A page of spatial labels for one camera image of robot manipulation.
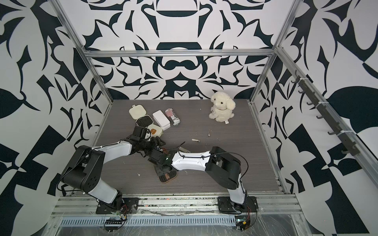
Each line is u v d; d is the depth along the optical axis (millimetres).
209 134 993
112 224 727
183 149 940
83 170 454
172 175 830
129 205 743
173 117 1049
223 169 469
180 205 758
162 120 1044
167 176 829
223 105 942
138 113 1096
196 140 986
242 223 705
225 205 739
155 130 991
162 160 649
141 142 788
